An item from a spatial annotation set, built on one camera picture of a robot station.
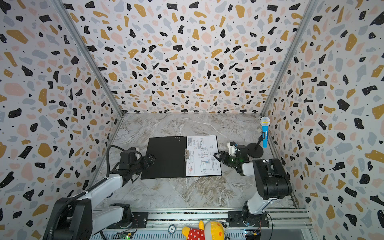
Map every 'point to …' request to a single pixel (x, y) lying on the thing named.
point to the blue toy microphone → (265, 122)
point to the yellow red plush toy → (212, 230)
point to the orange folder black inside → (169, 153)
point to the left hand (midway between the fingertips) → (151, 158)
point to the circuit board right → (252, 234)
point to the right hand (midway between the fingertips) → (215, 154)
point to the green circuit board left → (124, 235)
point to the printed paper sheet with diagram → (201, 161)
